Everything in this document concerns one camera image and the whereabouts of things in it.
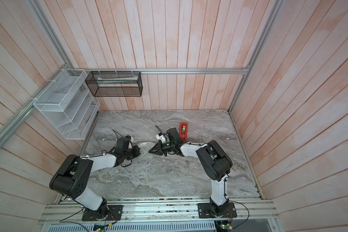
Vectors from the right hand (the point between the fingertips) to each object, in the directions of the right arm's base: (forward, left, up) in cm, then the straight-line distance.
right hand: (149, 152), depth 86 cm
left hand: (+5, +6, -8) cm, 11 cm away
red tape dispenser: (+21, -22, -3) cm, 30 cm away
